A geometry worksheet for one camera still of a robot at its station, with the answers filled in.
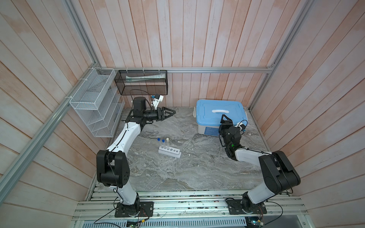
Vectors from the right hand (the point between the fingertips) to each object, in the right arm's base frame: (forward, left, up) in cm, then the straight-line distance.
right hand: (220, 115), depth 87 cm
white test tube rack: (-17, +30, -18) cm, 39 cm away
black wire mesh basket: (+29, +54, +4) cm, 62 cm away
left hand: (-8, +28, +8) cm, 30 cm away
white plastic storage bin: (-1, +4, -14) cm, 15 cm away
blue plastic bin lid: (+7, +5, -4) cm, 9 cm away
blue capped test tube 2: (-15, +35, -11) cm, 40 cm away
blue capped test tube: (-15, +38, -9) cm, 42 cm away
